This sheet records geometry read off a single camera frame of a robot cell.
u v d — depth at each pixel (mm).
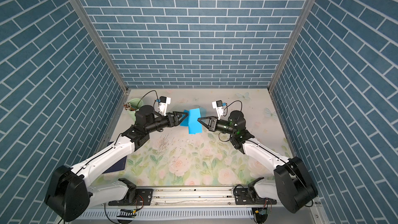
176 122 666
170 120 667
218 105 707
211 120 695
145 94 579
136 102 947
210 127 672
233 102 683
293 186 417
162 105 694
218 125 685
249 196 655
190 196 755
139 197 733
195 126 741
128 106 884
